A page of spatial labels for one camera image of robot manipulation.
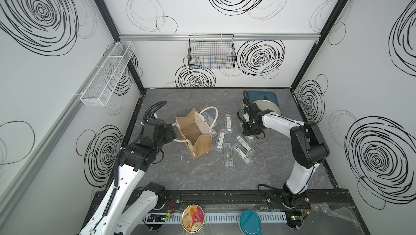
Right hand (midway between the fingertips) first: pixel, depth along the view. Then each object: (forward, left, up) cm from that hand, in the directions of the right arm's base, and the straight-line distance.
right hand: (247, 132), depth 95 cm
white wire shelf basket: (+11, +82, +24) cm, 86 cm away
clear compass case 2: (-8, +2, -1) cm, 8 cm away
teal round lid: (-44, +5, +7) cm, 45 cm away
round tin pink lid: (-43, +27, +3) cm, 51 cm away
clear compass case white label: (-6, +16, +1) cm, 17 cm away
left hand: (-11, +41, +21) cm, 48 cm away
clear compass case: (-13, +4, 0) cm, 14 cm away
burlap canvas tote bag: (0, +31, -1) cm, 31 cm away
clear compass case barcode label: (+7, +11, 0) cm, 13 cm away
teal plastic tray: (+31, -10, -1) cm, 32 cm away
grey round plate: (+21, -14, 0) cm, 26 cm away
